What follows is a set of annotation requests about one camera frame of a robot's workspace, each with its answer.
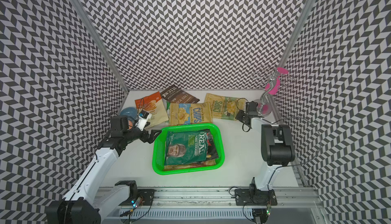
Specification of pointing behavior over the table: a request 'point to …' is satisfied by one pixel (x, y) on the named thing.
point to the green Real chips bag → (186, 146)
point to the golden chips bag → (187, 166)
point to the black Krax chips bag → (212, 152)
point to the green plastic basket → (160, 145)
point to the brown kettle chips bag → (174, 94)
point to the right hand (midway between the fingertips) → (239, 117)
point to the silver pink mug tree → (273, 80)
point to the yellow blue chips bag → (184, 114)
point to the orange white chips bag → (154, 105)
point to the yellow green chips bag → (224, 107)
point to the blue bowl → (130, 111)
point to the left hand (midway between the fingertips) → (153, 128)
